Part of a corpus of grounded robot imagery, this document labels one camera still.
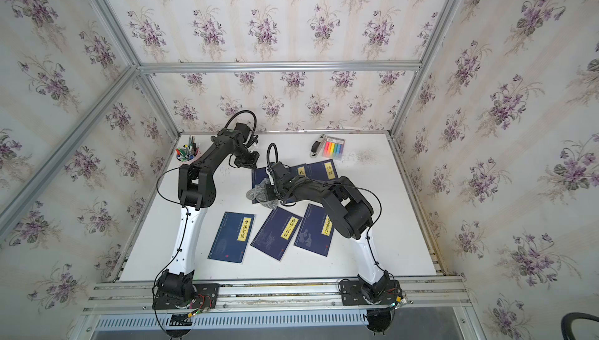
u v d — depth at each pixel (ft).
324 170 3.42
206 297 2.36
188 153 3.24
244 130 3.02
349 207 1.78
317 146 3.60
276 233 2.84
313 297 2.44
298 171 3.41
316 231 2.83
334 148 3.75
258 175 3.42
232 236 2.83
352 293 2.38
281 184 2.52
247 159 3.11
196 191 2.19
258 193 3.05
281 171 2.57
